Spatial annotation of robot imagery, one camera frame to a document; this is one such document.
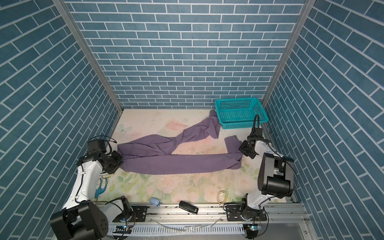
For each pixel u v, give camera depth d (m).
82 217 0.39
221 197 0.79
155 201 0.75
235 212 0.74
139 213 0.72
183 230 0.70
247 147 0.81
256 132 0.76
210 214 0.75
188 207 0.74
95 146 0.63
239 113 1.20
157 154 0.93
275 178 0.46
